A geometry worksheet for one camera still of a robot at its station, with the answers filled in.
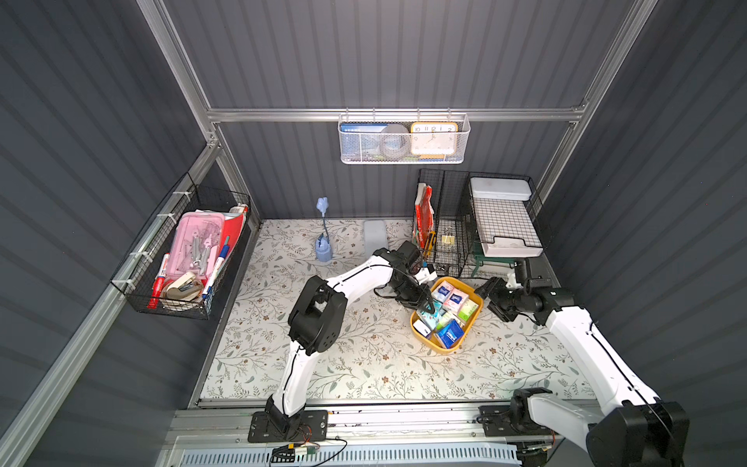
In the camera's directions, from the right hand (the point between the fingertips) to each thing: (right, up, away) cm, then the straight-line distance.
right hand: (487, 295), depth 81 cm
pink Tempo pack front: (-7, -3, +6) cm, 10 cm away
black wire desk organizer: (+2, +21, +17) cm, 27 cm away
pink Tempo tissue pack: (-10, -1, +12) cm, 16 cm away
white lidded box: (+11, +34, +18) cm, 40 cm away
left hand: (-14, -7, +4) cm, 17 cm away
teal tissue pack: (-15, -8, +3) cm, 17 cm away
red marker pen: (-81, +5, -16) cm, 82 cm away
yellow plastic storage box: (-15, -14, 0) cm, 20 cm away
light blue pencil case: (-32, +18, +32) cm, 48 cm away
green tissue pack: (-3, -6, +7) cm, 10 cm away
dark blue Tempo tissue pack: (-10, -11, +1) cm, 15 cm away
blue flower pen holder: (-50, +14, +21) cm, 56 cm away
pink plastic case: (-77, +14, -9) cm, 78 cm away
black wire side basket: (-74, +2, -15) cm, 75 cm away
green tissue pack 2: (-11, -8, +6) cm, 15 cm away
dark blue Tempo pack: (-18, -10, +3) cm, 21 cm away
